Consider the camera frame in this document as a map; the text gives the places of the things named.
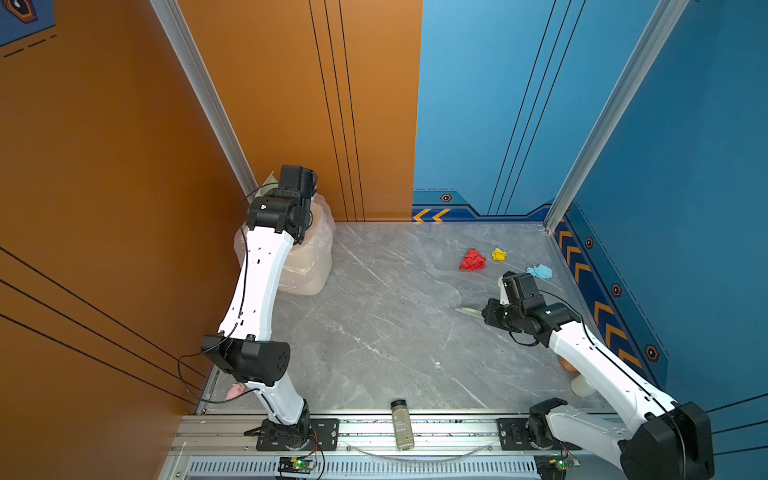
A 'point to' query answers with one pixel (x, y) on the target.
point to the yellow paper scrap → (499, 255)
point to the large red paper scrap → (473, 261)
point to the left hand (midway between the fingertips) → (263, 211)
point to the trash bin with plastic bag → (308, 265)
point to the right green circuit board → (555, 466)
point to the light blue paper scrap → (540, 271)
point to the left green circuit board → (296, 465)
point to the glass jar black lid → (402, 425)
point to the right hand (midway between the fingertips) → (481, 312)
